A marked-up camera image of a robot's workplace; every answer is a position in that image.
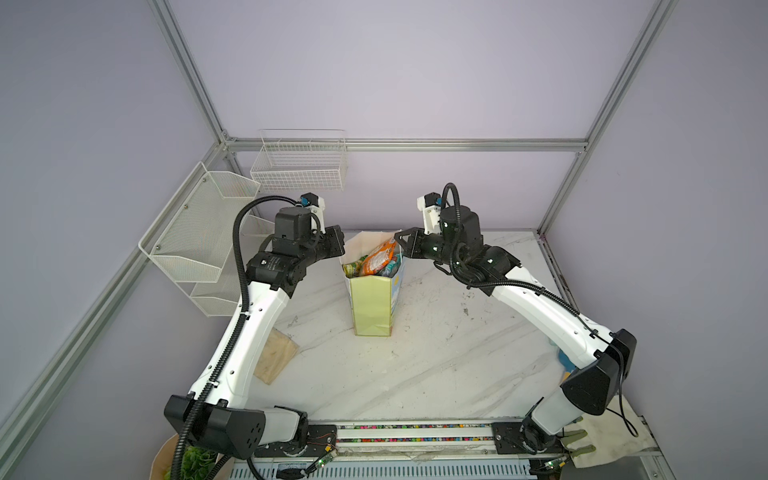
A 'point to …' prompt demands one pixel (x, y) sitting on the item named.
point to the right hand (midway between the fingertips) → (386, 240)
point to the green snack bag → (354, 269)
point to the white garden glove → (611, 437)
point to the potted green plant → (197, 463)
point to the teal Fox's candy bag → (391, 268)
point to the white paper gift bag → (373, 297)
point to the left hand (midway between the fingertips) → (341, 238)
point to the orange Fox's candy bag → (379, 258)
